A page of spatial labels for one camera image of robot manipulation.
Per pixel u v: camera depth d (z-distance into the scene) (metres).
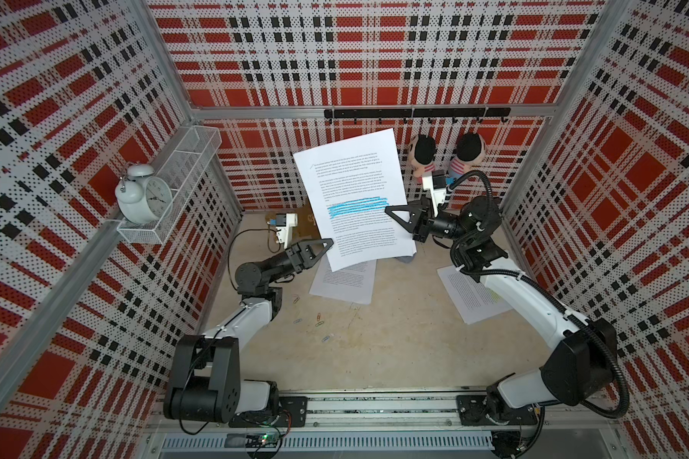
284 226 0.65
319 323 0.91
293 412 0.74
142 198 0.60
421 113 0.88
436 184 0.56
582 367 0.41
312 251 0.68
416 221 0.60
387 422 0.73
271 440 0.69
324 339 0.86
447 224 0.59
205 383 0.42
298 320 0.91
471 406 0.74
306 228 0.71
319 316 0.91
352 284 0.99
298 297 0.96
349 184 0.60
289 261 0.63
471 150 0.92
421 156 0.95
